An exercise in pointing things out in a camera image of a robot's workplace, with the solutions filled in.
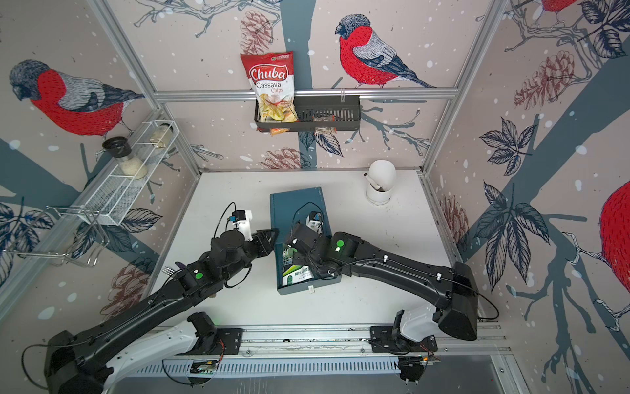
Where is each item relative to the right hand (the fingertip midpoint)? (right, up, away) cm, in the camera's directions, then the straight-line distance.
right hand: (297, 252), depth 72 cm
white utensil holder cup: (+34, +26, +29) cm, 52 cm away
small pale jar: (-49, +38, +12) cm, 63 cm away
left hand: (-5, +7, +1) cm, 9 cm away
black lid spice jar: (-51, +26, +1) cm, 58 cm away
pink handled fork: (-49, -11, +16) cm, 52 cm away
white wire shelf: (-55, +15, -1) cm, 57 cm away
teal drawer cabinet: (-4, +12, +8) cm, 15 cm away
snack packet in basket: (+9, +46, +20) cm, 51 cm away
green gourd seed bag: (-1, -6, -2) cm, 6 cm away
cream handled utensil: (+30, +21, +29) cm, 46 cm away
